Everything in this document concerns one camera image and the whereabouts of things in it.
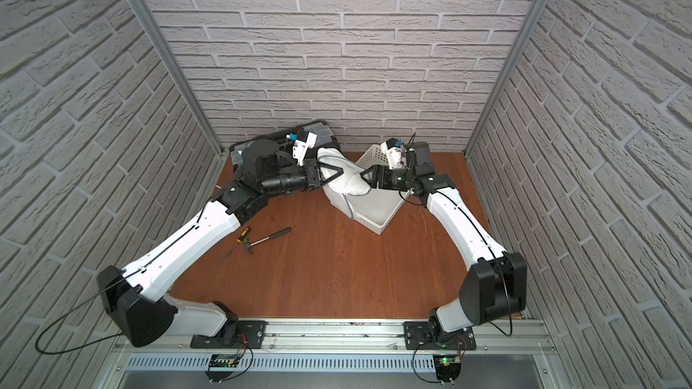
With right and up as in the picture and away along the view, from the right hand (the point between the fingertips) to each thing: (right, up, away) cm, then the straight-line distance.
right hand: (373, 175), depth 80 cm
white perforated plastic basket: (+2, -12, +17) cm, 21 cm away
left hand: (-8, +2, -17) cm, 19 cm away
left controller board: (-42, -52, -9) cm, 67 cm away
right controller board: (+19, -52, -9) cm, 56 cm away
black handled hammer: (-43, -23, +10) cm, 50 cm away
